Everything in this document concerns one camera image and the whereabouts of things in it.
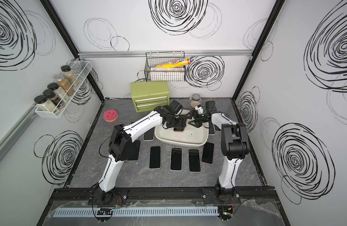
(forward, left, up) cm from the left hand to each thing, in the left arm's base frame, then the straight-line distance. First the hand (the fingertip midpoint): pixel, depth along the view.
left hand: (182, 125), depth 90 cm
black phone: (-18, +3, -11) cm, 22 cm away
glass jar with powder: (+26, -11, -2) cm, 28 cm away
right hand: (+5, -3, +1) cm, 6 cm away
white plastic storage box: (-1, -7, -11) cm, 13 cm away
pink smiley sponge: (+12, +54, -8) cm, 55 cm away
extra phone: (-13, -18, -12) cm, 25 cm away
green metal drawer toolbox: (+21, +25, +6) cm, 33 cm away
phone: (-18, +16, -10) cm, 27 cm away
